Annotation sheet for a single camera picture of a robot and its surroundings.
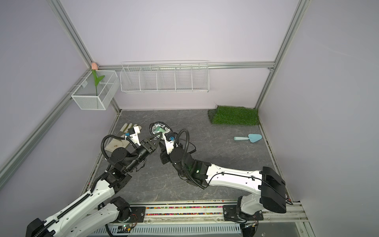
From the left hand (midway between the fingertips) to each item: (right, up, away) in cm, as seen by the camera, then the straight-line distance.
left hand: (164, 135), depth 66 cm
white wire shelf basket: (-7, +38, +35) cm, 52 cm away
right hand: (-1, -3, +1) cm, 3 cm away
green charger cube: (-2, +3, +1) cm, 4 cm away
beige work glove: (-41, -7, +39) cm, 57 cm away
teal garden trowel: (+54, -5, +37) cm, 66 cm away
